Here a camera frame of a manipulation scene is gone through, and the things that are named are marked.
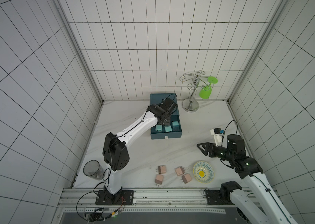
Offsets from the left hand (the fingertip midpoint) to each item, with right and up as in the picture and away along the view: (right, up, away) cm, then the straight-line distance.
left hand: (160, 122), depth 85 cm
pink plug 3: (+11, -29, -4) cm, 31 cm away
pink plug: (0, -28, -3) cm, 28 cm away
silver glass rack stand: (+26, +12, +32) cm, 43 cm away
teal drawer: (-3, -7, -7) cm, 10 cm away
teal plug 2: (+5, -4, -4) cm, 7 cm away
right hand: (+19, -12, -11) cm, 25 cm away
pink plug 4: (+15, -32, -7) cm, 36 cm away
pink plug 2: (-1, -32, -7) cm, 33 cm away
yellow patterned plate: (+26, -29, -3) cm, 39 cm away
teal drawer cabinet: (-3, +16, +7) cm, 17 cm away
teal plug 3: (+9, -2, -2) cm, 10 cm away
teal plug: (-1, -3, -2) cm, 4 cm away
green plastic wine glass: (+35, +22, +19) cm, 46 cm away
